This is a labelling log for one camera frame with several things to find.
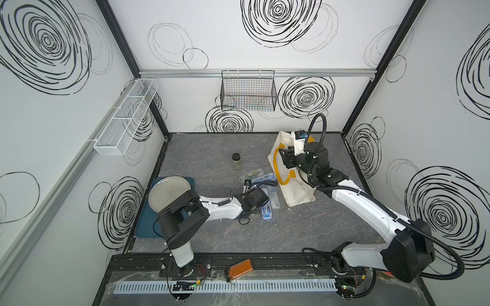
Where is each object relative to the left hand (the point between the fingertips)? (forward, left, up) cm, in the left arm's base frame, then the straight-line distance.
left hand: (252, 204), depth 91 cm
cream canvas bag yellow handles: (+6, -20, +5) cm, 22 cm away
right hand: (+12, -12, +28) cm, 33 cm away
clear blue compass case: (+3, -10, +2) cm, 11 cm away
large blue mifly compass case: (+15, -9, +2) cm, 18 cm away
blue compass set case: (-4, -6, +2) cm, 8 cm away
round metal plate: (+5, +43, +2) cm, 43 cm away
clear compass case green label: (+15, +1, +2) cm, 15 cm away
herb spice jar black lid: (+19, +9, +9) cm, 23 cm away
